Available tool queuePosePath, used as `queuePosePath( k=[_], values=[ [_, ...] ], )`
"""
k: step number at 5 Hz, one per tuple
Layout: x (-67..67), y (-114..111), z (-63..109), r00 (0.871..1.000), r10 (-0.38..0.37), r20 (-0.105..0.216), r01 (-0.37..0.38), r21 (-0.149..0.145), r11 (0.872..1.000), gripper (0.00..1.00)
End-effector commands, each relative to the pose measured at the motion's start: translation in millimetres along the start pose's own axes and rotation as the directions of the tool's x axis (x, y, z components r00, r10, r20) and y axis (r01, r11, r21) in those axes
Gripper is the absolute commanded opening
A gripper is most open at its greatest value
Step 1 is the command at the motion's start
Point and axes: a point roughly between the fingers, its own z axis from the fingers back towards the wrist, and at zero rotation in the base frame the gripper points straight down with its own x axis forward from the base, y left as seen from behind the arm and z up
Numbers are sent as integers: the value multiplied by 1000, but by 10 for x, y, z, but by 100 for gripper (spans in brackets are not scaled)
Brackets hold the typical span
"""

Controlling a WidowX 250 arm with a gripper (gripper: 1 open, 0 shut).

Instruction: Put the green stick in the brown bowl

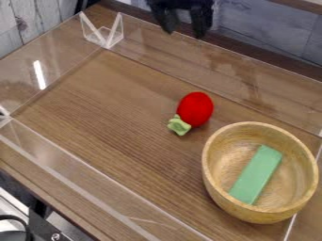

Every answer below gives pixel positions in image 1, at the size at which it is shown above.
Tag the red toy strawberry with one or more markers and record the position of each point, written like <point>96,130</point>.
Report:
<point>194,112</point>

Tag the clear acrylic enclosure wall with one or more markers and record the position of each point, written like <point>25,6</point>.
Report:
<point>84,140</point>

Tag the green rectangular block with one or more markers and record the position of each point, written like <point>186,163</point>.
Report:
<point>255,175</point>

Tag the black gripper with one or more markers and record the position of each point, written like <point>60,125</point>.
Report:
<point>166,15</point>

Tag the light wooden bowl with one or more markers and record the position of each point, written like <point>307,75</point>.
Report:
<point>293,183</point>

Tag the black metal bracket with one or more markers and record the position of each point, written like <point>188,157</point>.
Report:
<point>43,230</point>

